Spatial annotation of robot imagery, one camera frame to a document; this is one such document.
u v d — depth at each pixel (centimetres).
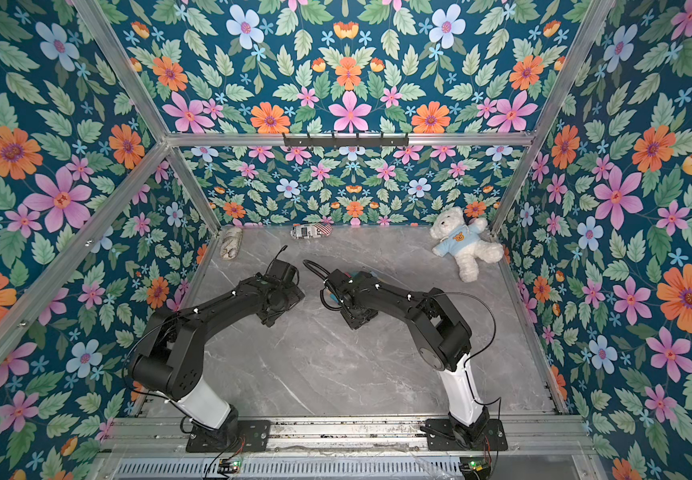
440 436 71
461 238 105
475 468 71
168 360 46
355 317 84
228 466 72
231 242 111
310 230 115
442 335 51
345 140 91
